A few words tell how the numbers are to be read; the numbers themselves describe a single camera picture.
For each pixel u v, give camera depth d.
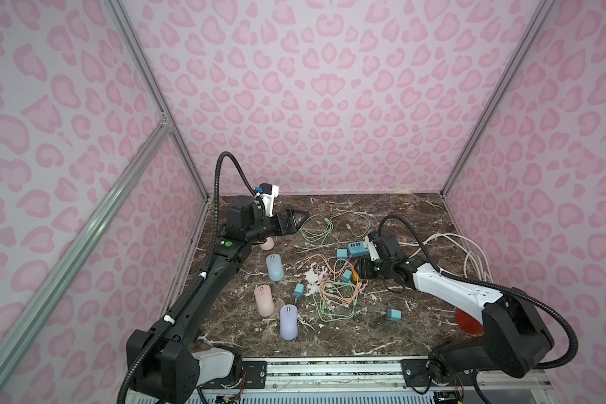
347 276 0.90
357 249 0.97
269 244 1.01
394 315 0.80
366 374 0.75
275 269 0.94
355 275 0.88
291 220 0.64
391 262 0.68
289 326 0.81
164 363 0.38
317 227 1.07
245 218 0.57
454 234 1.06
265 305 0.85
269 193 0.67
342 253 0.98
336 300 0.87
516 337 0.42
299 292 0.87
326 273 0.94
